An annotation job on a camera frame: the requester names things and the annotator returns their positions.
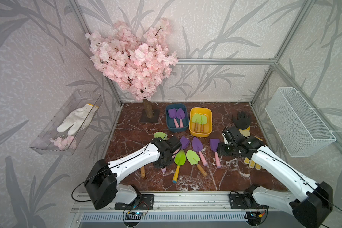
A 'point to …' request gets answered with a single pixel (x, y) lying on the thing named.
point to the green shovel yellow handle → (179, 160)
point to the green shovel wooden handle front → (196, 118)
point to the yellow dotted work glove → (246, 133)
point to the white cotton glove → (79, 118)
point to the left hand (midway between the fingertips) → (166, 165)
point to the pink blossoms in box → (70, 141)
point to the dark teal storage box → (170, 121)
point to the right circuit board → (253, 216)
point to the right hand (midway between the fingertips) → (219, 149)
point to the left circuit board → (134, 215)
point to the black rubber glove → (243, 121)
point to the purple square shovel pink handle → (184, 142)
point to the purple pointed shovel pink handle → (197, 145)
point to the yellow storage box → (207, 128)
